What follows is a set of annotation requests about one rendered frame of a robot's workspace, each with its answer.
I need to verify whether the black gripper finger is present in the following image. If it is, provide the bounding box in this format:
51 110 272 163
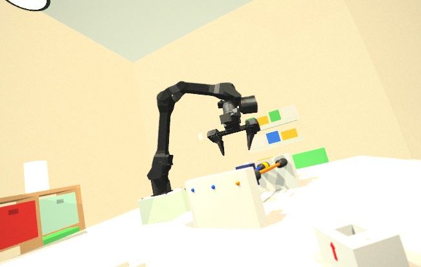
245 126 257 150
210 135 225 156

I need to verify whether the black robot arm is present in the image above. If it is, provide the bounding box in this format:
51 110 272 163
147 80 258 197

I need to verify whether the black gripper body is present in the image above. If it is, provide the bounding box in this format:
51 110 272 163
207 118 261 143

